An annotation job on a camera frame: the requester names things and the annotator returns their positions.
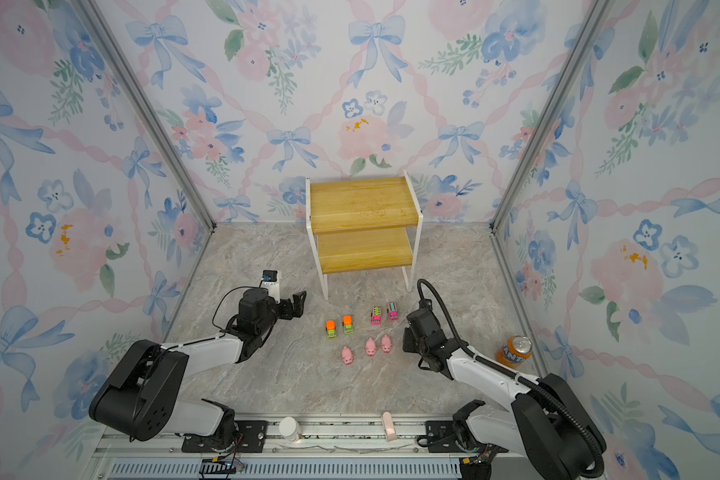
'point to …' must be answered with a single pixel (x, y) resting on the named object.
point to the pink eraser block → (389, 427)
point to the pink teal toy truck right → (392, 310)
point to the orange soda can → (516, 351)
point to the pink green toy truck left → (376, 316)
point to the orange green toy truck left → (331, 329)
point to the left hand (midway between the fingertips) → (293, 289)
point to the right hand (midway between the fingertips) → (410, 332)
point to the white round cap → (289, 429)
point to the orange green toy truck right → (348, 325)
